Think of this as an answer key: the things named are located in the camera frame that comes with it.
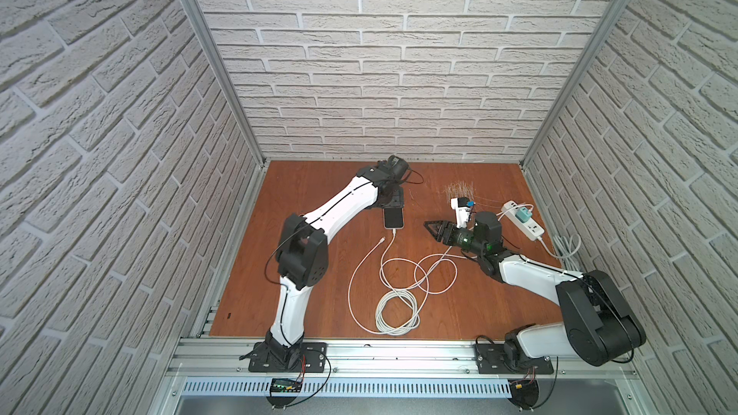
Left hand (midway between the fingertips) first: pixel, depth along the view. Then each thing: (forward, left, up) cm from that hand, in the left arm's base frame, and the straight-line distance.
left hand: (386, 193), depth 92 cm
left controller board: (-50, +27, -17) cm, 60 cm away
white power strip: (-7, -51, -10) cm, 52 cm away
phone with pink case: (-2, -3, -12) cm, 13 cm away
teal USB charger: (-4, -47, -6) cm, 47 cm away
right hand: (-13, -11, -1) cm, 17 cm away
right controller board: (-53, -34, -15) cm, 65 cm away
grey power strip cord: (-13, -62, -13) cm, 65 cm away
